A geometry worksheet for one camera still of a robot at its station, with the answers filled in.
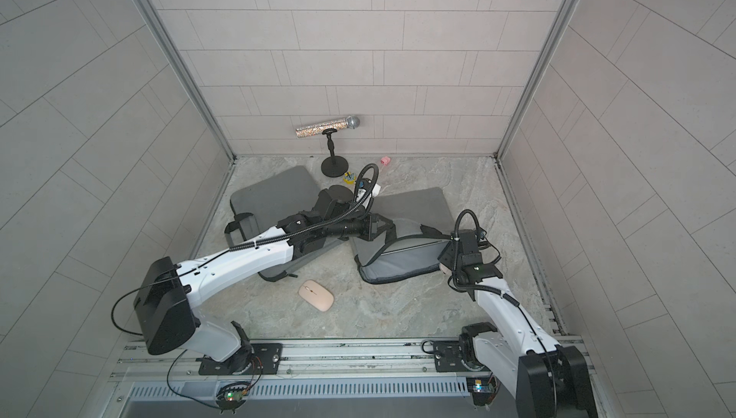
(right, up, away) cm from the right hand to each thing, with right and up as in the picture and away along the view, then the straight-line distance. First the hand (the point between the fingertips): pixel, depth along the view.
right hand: (447, 250), depth 88 cm
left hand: (-17, +11, -15) cm, 25 cm away
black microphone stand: (-40, +27, +24) cm, 54 cm away
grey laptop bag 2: (-9, +10, -12) cm, 18 cm away
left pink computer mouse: (-39, -11, -7) cm, 41 cm away
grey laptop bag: (-63, +15, +11) cm, 65 cm away
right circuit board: (+4, -28, -20) cm, 35 cm away
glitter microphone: (-31, +42, +9) cm, 53 cm away
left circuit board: (-55, -27, -24) cm, 65 cm away
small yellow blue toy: (-33, +23, +21) cm, 45 cm away
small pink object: (-19, +29, +25) cm, 43 cm away
